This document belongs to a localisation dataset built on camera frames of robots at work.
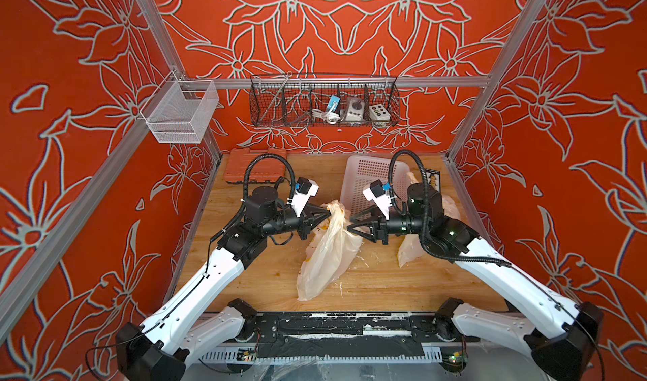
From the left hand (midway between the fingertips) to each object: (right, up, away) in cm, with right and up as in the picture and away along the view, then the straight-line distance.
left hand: (329, 211), depth 66 cm
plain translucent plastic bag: (-1, -10, -4) cm, 11 cm away
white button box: (+20, +34, +29) cm, 49 cm away
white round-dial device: (+10, +34, +25) cm, 43 cm away
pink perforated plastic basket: (+15, +11, +44) cm, 48 cm away
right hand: (+5, -3, -4) cm, 7 cm away
